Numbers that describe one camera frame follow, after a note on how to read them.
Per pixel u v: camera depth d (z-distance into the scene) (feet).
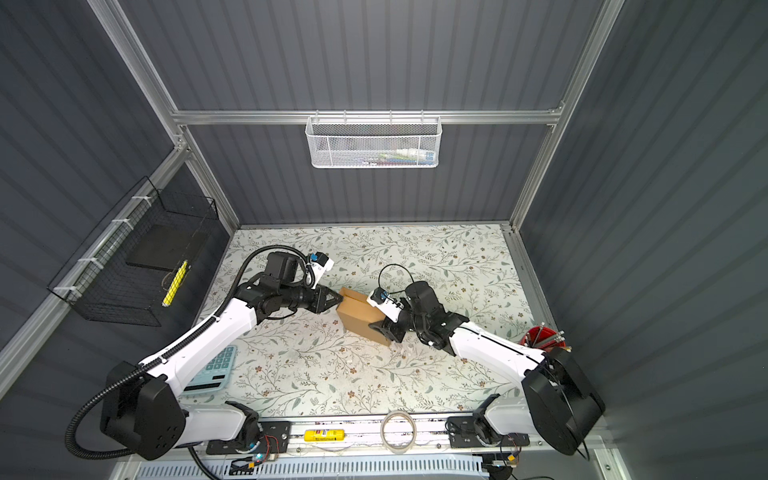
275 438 2.38
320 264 2.38
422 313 2.14
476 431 2.20
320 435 2.37
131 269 2.37
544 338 2.52
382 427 2.43
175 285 2.29
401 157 3.01
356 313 2.63
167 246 2.47
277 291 2.05
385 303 2.28
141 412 1.31
